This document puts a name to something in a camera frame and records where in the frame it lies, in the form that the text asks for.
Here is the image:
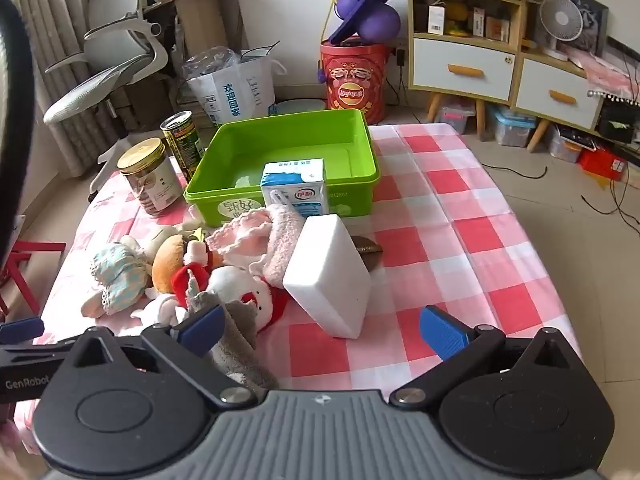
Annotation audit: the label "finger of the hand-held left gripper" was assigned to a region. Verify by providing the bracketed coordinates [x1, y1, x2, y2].
[0, 319, 46, 345]

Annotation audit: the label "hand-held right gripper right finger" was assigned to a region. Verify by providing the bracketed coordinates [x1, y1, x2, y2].
[389, 305, 583, 408]

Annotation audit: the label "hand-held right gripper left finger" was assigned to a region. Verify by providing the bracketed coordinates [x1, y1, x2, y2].
[61, 304, 261, 408]

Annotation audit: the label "grey terry towel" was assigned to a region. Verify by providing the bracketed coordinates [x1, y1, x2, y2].
[187, 292, 279, 392]

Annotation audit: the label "red plush toy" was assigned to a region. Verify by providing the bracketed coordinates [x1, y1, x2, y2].
[171, 240, 212, 308]

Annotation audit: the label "white snowman plush red scarf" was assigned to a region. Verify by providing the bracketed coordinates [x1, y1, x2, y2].
[207, 265, 289, 333]

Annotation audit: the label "bunny doll blue dress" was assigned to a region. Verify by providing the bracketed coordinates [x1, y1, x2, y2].
[82, 235, 154, 318]

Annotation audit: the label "pink fuzzy sock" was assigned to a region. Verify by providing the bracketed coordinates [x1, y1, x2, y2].
[206, 204, 307, 283]

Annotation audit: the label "white foam sponge block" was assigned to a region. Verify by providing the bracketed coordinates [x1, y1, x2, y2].
[282, 215, 372, 340]

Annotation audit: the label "green plastic bin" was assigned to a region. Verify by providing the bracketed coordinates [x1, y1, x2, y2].
[184, 108, 381, 228]

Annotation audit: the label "red stool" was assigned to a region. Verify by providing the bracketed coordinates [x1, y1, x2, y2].
[0, 240, 67, 318]

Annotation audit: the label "hamburger plush toy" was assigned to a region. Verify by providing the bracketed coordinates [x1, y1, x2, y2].
[151, 235, 189, 294]

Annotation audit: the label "pink checkered tablecloth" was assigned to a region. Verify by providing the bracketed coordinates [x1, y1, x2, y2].
[15, 122, 583, 428]

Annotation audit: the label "brown round coaster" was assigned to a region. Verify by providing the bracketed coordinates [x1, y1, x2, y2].
[350, 235, 384, 272]

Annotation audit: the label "glass jar gold lid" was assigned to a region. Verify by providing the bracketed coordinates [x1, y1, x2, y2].
[116, 137, 182, 218]

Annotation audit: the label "blue white milk carton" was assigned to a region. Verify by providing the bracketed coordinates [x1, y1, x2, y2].
[260, 157, 327, 218]

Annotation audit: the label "green printed can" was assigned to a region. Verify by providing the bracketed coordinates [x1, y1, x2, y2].
[160, 110, 205, 186]

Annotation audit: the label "clear storage box pink contents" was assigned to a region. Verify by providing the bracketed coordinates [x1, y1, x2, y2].
[440, 100, 477, 136]

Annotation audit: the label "clear storage box blue lid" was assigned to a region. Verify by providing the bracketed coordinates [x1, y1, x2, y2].
[487, 107, 538, 148]

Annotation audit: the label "red box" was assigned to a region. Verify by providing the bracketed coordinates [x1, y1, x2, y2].
[577, 147, 628, 181]

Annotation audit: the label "white printed shopping bag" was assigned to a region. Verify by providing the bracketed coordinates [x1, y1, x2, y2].
[182, 45, 286, 127]

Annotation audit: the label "red printed bucket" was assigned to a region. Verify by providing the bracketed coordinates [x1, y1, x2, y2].
[320, 37, 391, 126]

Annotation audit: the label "tall wooden shelf cabinet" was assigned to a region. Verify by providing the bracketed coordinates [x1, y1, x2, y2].
[405, 0, 527, 142]

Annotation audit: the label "white grey office chair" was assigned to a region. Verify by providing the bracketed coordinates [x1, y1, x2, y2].
[42, 0, 171, 203]

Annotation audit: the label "pink cloth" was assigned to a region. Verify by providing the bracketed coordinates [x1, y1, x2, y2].
[585, 52, 640, 95]

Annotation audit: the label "beige curtain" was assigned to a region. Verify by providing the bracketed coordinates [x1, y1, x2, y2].
[10, 0, 103, 178]

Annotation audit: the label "wooden desk shelf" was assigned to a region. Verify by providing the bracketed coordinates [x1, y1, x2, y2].
[144, 0, 237, 57]

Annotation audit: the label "purple jump ball toy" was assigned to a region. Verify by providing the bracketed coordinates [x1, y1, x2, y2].
[327, 0, 403, 46]

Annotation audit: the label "white desk fan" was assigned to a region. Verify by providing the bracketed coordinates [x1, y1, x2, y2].
[537, 0, 583, 62]

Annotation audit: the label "black floor cable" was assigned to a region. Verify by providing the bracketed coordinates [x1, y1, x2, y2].
[580, 160, 640, 237]

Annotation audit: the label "dark picture frame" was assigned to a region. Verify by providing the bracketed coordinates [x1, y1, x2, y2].
[562, 0, 610, 58]

